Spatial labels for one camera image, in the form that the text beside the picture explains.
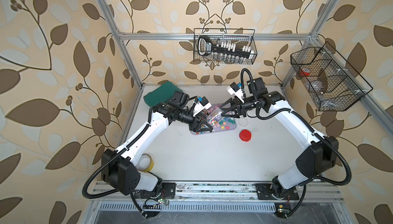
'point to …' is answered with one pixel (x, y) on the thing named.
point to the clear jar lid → (243, 122)
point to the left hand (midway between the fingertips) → (207, 122)
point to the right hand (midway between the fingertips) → (220, 112)
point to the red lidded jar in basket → (305, 72)
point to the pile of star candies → (225, 120)
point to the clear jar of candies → (215, 116)
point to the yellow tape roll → (149, 169)
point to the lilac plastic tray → (217, 128)
